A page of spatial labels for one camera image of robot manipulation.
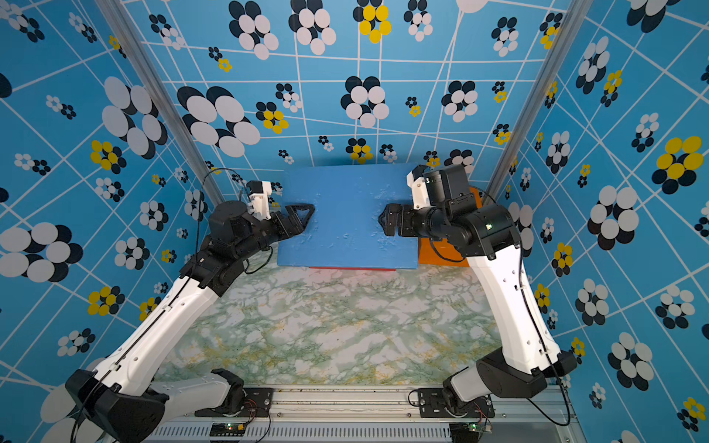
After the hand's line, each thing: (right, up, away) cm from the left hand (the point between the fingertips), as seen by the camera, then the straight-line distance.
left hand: (310, 208), depth 67 cm
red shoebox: (+11, -19, +34) cm, 41 cm away
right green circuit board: (+40, -57, +2) cm, 69 cm away
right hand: (+21, -2, -3) cm, 22 cm away
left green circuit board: (-23, -58, +5) cm, 63 cm away
